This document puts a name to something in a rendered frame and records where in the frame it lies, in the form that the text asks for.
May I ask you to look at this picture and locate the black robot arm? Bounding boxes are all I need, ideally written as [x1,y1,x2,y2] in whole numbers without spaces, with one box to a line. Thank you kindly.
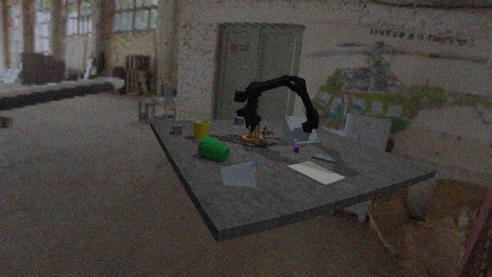
[234,75,319,133]

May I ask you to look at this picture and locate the green plastic cup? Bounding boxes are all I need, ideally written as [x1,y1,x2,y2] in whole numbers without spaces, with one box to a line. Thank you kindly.
[198,135,230,161]

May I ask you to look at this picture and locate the yellow cup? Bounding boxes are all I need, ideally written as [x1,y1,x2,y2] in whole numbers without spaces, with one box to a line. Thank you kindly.
[194,120,210,141]

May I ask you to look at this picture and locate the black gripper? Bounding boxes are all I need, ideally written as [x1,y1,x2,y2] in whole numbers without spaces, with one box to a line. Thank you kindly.
[243,103,261,132]

